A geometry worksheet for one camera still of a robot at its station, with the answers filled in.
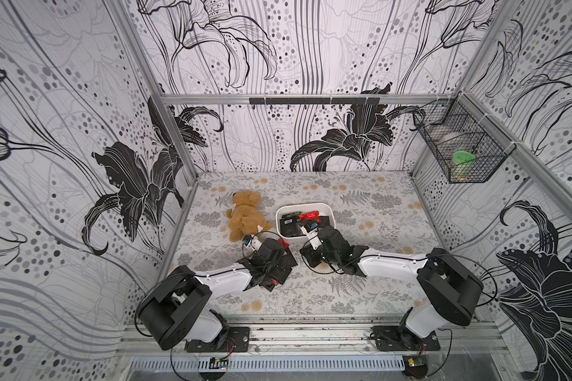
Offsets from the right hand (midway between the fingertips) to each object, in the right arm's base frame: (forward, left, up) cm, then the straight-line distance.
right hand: (303, 248), depth 87 cm
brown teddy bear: (+11, +23, +6) cm, 26 cm away
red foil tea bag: (+16, -5, -1) cm, 17 cm away
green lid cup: (+21, -54, +26) cm, 64 cm away
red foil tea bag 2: (+3, +8, -4) cm, 9 cm away
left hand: (+1, +8, -3) cm, 8 cm away
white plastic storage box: (+18, -10, 0) cm, 21 cm away
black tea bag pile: (+12, +6, -3) cm, 14 cm away
